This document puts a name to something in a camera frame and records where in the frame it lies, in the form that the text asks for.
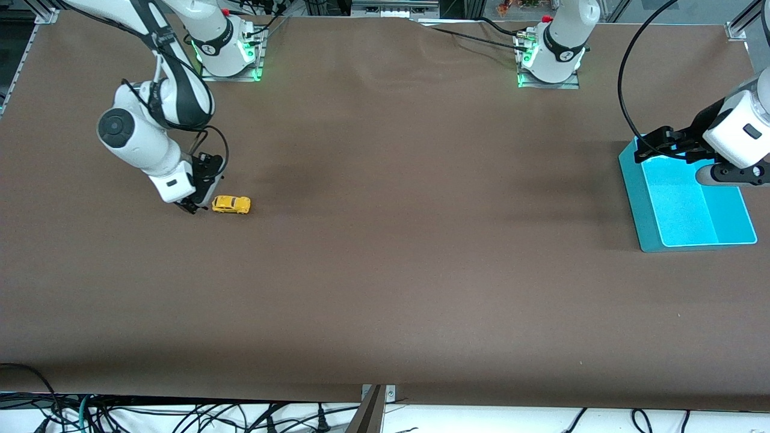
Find thick black cable loop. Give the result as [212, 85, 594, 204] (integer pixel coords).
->
[0, 363, 64, 433]

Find black base connector cables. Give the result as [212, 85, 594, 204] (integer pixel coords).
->
[241, 0, 291, 46]

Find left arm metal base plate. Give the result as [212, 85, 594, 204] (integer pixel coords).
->
[516, 31, 582, 90]

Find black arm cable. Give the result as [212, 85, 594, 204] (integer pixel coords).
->
[183, 125, 230, 181]
[617, 0, 680, 144]

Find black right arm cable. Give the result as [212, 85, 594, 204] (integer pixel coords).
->
[183, 125, 230, 181]

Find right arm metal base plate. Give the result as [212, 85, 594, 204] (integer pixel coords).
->
[199, 27, 266, 82]

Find long black table cable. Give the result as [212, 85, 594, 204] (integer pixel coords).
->
[421, 24, 533, 55]

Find brown table cover sheet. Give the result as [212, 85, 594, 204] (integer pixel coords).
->
[0, 11, 770, 413]

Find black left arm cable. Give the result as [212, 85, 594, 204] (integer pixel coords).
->
[617, 0, 680, 144]

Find aluminium table edge rail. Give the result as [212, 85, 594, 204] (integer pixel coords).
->
[0, 24, 38, 116]

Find grey metal device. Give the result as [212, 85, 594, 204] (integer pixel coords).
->
[351, 0, 441, 19]

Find turquoise plastic bin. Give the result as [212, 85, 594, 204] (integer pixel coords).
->
[618, 134, 759, 253]

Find black cable tangle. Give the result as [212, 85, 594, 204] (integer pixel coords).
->
[90, 402, 362, 433]

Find short black table cable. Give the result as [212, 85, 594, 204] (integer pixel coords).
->
[478, 17, 530, 35]

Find yellow toy beetle car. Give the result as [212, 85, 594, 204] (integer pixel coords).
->
[211, 195, 252, 215]

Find dark grey pole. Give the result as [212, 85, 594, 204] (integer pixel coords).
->
[345, 385, 386, 433]

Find aluminium frame profile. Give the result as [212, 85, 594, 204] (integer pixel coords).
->
[731, 0, 770, 38]

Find orange and green object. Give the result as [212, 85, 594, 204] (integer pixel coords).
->
[496, 0, 542, 17]

